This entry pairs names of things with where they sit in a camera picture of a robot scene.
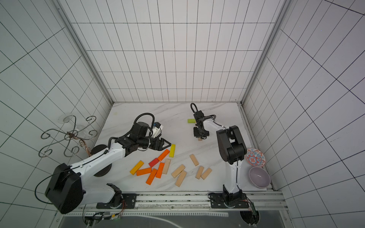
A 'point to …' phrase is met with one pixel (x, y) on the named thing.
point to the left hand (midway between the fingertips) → (165, 146)
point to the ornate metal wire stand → (74, 137)
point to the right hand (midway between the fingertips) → (201, 132)
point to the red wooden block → (152, 163)
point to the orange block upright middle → (159, 172)
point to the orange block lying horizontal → (143, 171)
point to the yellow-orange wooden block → (136, 167)
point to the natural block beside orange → (167, 165)
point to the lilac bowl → (259, 177)
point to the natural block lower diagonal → (180, 178)
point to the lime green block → (191, 120)
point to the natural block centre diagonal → (177, 171)
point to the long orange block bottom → (151, 176)
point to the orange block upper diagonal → (163, 155)
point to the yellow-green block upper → (172, 150)
